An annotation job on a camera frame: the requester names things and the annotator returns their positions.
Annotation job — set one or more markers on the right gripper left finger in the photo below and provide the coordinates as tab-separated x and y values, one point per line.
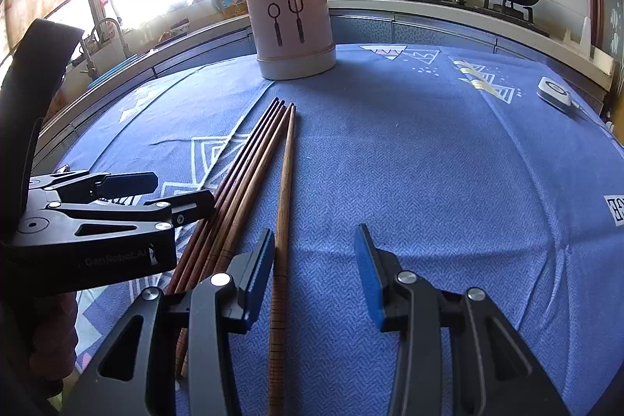
132	373

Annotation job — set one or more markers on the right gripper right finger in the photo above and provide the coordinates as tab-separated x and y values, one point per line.
494	371

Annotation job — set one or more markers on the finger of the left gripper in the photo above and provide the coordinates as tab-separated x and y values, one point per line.
83	187
178	210

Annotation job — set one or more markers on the brown wooden chopstick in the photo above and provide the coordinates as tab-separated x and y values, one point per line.
239	196
243	206
207	250
204	226

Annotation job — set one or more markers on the light wooden chopstick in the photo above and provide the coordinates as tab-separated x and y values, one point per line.
279	303

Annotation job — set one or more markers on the steel kitchen faucet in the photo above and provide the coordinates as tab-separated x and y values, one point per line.
105	39

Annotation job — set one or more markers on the blue plastic basin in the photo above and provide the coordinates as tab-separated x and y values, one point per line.
114	69

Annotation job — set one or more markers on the blue patterned tablecloth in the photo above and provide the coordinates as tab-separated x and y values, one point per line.
452	161

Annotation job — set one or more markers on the pink ceramic utensil holder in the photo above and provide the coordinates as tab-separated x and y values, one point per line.
293	38

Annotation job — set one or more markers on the white round button device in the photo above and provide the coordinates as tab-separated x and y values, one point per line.
555	95

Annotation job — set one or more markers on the black gas stove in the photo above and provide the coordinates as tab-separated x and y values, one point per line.
500	9

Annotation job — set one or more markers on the glass painted door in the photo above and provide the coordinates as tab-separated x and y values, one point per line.
606	18

